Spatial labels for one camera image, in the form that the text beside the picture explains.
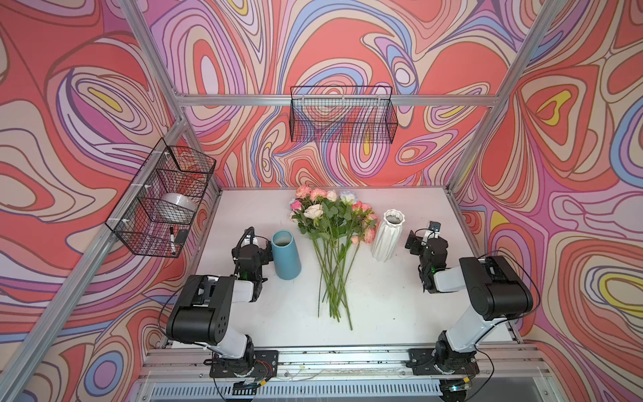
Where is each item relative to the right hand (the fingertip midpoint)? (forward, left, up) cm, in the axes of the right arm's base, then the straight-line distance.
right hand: (423, 238), depth 96 cm
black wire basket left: (-6, +87, +27) cm, 92 cm away
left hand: (-1, +64, +2) cm, 64 cm away
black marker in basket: (-12, +83, +21) cm, 86 cm away
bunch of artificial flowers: (+9, +33, 0) cm, 34 cm away
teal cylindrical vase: (-13, +51, +13) cm, 54 cm away
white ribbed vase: (-7, +17, +12) cm, 22 cm away
